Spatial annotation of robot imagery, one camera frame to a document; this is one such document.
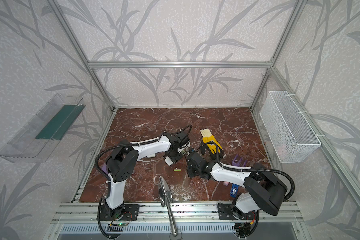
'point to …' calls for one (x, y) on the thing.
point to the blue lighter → (234, 190)
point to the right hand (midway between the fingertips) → (189, 164)
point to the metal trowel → (166, 198)
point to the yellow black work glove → (210, 144)
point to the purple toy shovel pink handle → (104, 167)
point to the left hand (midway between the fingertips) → (176, 153)
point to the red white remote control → (168, 160)
